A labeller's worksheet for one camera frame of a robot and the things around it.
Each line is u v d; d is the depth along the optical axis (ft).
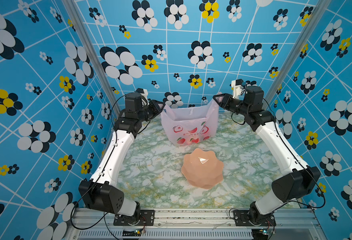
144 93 2.18
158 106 2.29
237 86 2.15
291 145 1.55
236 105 2.06
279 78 3.16
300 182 1.36
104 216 1.54
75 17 2.34
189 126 2.73
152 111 2.11
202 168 2.98
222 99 2.19
